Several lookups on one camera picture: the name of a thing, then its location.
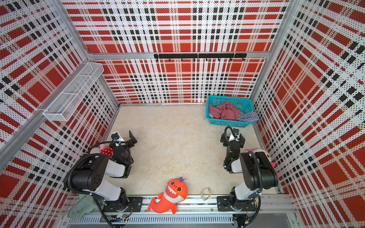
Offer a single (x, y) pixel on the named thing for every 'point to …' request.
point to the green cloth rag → (85, 204)
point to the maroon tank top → (226, 110)
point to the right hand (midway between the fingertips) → (233, 132)
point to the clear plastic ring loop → (209, 192)
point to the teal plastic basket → (244, 104)
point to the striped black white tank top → (249, 117)
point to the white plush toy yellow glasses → (261, 150)
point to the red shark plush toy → (176, 192)
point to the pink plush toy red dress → (107, 150)
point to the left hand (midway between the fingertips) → (126, 133)
